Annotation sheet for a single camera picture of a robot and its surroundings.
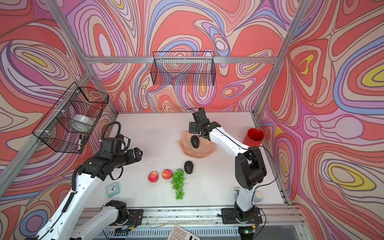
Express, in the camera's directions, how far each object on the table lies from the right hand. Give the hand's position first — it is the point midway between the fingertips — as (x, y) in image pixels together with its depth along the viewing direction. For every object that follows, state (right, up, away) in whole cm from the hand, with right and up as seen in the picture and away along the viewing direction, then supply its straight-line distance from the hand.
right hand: (198, 129), depth 91 cm
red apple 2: (-18, -25, -7) cm, 32 cm away
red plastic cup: (+33, -5, -4) cm, 33 cm away
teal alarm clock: (-48, -33, -11) cm, 59 cm away
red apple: (-26, -26, -9) cm, 38 cm away
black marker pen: (-59, -6, -19) cm, 62 cm away
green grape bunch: (-12, -29, -10) cm, 33 cm away
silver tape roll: (-57, +3, -21) cm, 61 cm away
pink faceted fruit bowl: (+5, -13, +7) cm, 15 cm away
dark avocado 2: (-2, -8, +7) cm, 10 cm away
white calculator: (-10, -48, -22) cm, 54 cm away
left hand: (-32, -12, -15) cm, 37 cm away
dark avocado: (-6, -22, -4) cm, 23 cm away
